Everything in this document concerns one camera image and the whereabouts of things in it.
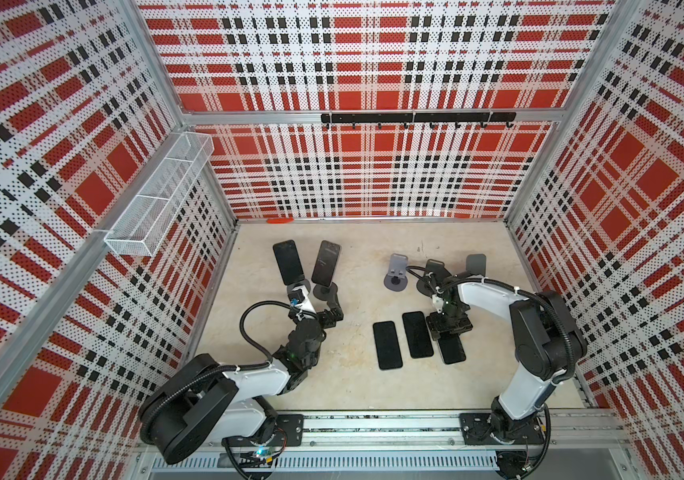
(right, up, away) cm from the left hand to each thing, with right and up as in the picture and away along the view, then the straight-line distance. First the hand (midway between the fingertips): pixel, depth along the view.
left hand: (323, 298), depth 85 cm
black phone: (-1, +9, +9) cm, 13 cm away
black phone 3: (+39, -16, +6) cm, 42 cm away
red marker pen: (-23, +26, +39) cm, 52 cm away
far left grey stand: (-8, +2, +16) cm, 19 cm away
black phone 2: (+19, -15, +5) cm, 25 cm away
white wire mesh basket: (-59, +21, +9) cm, 63 cm away
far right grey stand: (+48, +9, +11) cm, 50 cm away
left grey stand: (0, +1, +8) cm, 8 cm away
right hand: (+37, -12, +4) cm, 39 cm away
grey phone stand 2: (+23, +3, +19) cm, 30 cm away
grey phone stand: (+31, +8, -5) cm, 33 cm away
